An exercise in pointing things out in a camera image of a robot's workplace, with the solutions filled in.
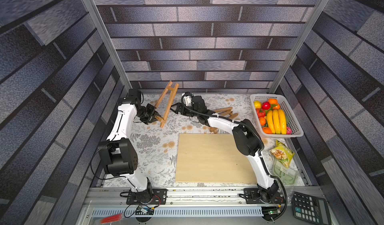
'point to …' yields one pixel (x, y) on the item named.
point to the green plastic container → (288, 176)
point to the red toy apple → (266, 105)
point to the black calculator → (311, 208)
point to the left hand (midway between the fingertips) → (161, 113)
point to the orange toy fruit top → (274, 103)
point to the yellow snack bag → (282, 153)
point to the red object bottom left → (113, 218)
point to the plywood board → (211, 158)
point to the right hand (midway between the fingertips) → (172, 107)
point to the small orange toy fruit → (262, 121)
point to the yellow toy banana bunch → (277, 121)
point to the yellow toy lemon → (257, 104)
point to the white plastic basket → (294, 127)
